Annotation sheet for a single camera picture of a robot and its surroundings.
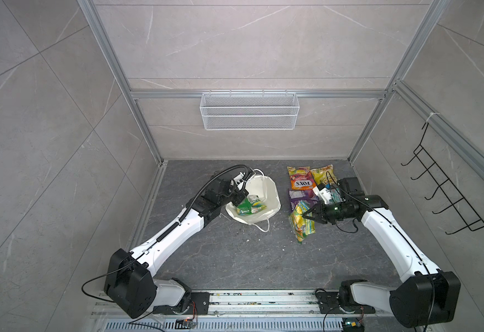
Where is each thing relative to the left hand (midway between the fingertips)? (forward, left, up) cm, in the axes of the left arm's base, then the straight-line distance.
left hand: (245, 178), depth 79 cm
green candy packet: (0, -2, -20) cm, 20 cm away
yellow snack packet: (+24, -47, -29) cm, 60 cm away
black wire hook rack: (-20, -66, +9) cm, 69 cm away
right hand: (-13, -23, -7) cm, 27 cm away
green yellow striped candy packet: (-16, -20, -8) cm, 27 cm away
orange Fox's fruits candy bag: (+18, -30, -23) cm, 42 cm away
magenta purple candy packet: (+7, -26, -23) cm, 35 cm away
